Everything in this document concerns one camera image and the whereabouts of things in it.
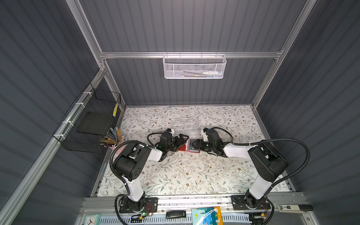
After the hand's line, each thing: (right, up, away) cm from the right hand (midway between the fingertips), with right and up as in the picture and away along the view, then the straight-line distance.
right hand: (196, 144), depth 92 cm
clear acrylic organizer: (-3, +11, +15) cm, 19 cm away
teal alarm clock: (-53, -33, -24) cm, 67 cm away
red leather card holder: (-5, -2, +3) cm, 6 cm away
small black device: (-12, -30, -24) cm, 40 cm away
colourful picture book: (+7, -33, -23) cm, 41 cm away
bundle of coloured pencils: (-53, +5, -3) cm, 53 cm away
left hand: (-5, +2, -1) cm, 5 cm away
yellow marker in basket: (-49, +23, -9) cm, 55 cm away
